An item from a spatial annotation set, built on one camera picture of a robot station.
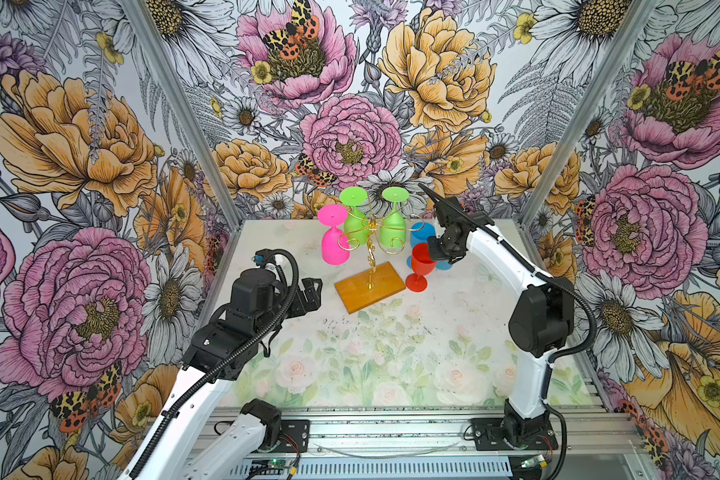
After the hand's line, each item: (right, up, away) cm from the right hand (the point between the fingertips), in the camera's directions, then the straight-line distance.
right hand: (438, 260), depth 91 cm
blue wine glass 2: (+6, -2, +20) cm, 21 cm away
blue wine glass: (-4, +9, +8) cm, 13 cm away
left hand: (-36, -8, -22) cm, 43 cm away
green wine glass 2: (-14, +9, -5) cm, 17 cm away
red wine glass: (-5, -1, -2) cm, 6 cm away
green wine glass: (-24, +8, -7) cm, 26 cm away
